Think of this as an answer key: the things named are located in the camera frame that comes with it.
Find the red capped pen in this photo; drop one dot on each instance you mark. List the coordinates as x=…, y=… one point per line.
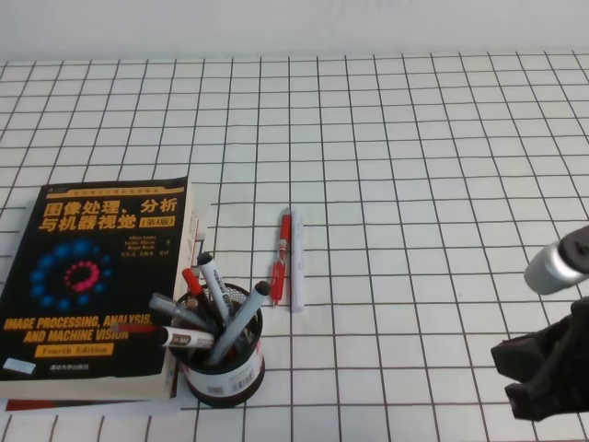
x=192, y=282

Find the red pen on table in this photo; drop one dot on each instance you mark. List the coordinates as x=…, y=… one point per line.
x=279, y=265

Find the grey marker leaning right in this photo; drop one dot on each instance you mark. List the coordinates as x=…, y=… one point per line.
x=244, y=315

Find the white book under textbook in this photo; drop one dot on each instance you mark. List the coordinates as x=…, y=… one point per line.
x=195, y=235

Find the black mesh pen holder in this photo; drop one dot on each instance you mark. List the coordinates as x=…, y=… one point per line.
x=235, y=379

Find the black image processing textbook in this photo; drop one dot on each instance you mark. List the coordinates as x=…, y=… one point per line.
x=91, y=257

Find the grey marker black cap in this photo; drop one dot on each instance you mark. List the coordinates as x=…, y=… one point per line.
x=216, y=285

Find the white pen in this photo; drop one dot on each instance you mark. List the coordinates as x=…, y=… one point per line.
x=297, y=262

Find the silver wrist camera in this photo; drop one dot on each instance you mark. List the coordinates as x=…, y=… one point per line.
x=559, y=265

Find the grey marker leaning left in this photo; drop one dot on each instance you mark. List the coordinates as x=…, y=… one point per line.
x=177, y=310

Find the grey marker leaning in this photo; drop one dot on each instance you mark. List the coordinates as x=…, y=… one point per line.
x=244, y=315
x=177, y=310

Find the white marker black cap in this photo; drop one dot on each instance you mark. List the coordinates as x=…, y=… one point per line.
x=184, y=338

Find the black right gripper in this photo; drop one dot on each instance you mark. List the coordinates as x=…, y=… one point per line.
x=550, y=377

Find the red and white bottom book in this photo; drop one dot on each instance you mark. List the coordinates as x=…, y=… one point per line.
x=177, y=397

